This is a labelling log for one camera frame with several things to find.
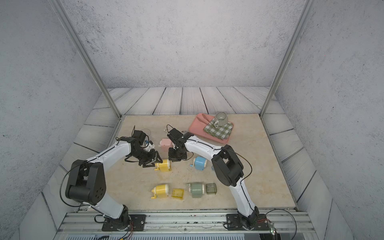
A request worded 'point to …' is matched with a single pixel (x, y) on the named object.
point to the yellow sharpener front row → (160, 191)
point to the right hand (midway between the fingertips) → (169, 165)
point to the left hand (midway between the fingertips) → (161, 162)
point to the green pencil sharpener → (196, 189)
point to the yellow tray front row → (178, 193)
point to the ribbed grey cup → (221, 118)
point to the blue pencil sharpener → (200, 163)
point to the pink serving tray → (200, 122)
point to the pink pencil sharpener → (165, 144)
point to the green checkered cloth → (221, 132)
